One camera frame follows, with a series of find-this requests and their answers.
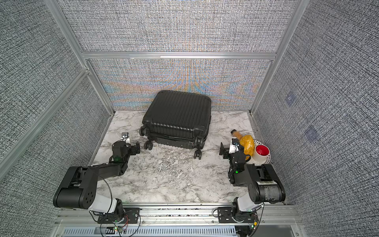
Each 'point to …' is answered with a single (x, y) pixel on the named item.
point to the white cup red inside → (261, 153)
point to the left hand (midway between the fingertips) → (132, 140)
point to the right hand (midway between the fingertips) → (230, 139)
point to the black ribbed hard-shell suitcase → (178, 119)
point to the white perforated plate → (255, 143)
